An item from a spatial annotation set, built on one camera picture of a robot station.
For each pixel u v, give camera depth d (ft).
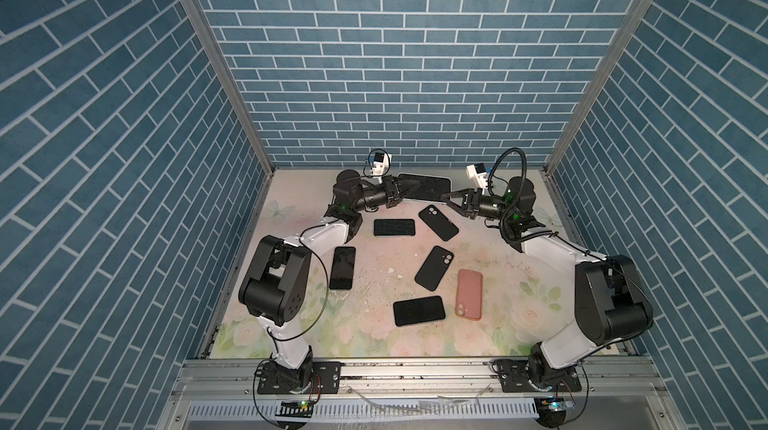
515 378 2.42
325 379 2.41
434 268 3.08
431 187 2.58
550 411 2.36
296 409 2.37
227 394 2.37
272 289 1.59
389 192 2.40
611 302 1.50
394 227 3.55
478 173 2.53
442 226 3.43
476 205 2.37
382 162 2.53
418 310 2.82
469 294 2.95
